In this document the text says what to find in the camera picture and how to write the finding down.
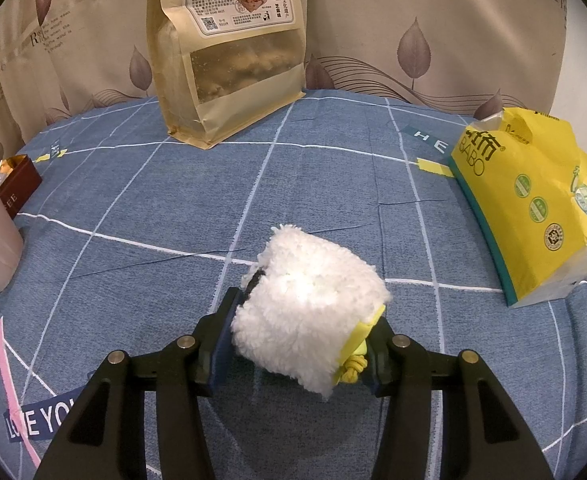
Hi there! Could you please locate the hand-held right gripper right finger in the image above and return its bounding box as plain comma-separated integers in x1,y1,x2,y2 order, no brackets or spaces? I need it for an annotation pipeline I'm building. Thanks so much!
366,317,557,480

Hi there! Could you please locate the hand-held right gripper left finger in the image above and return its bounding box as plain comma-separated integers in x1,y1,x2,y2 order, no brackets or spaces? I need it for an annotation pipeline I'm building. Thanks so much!
34,286,247,480

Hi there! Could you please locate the white fluffy roll yellow inside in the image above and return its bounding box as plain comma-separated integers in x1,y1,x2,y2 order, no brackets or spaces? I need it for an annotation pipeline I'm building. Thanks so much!
230,225,392,404

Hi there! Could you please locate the gold and red tin box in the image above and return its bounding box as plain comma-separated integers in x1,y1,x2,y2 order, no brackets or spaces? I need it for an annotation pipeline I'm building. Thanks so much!
0,154,44,220

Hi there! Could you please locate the yellow tissue pack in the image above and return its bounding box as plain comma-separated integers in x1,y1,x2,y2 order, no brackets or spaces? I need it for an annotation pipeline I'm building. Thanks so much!
447,106,587,309

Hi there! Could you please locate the kraft paper snack bag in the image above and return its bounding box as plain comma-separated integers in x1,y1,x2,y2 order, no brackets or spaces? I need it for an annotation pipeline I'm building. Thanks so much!
146,0,308,151

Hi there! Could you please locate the beige leaf print curtain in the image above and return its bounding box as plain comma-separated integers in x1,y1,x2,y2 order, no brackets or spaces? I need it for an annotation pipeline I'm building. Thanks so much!
0,0,570,147

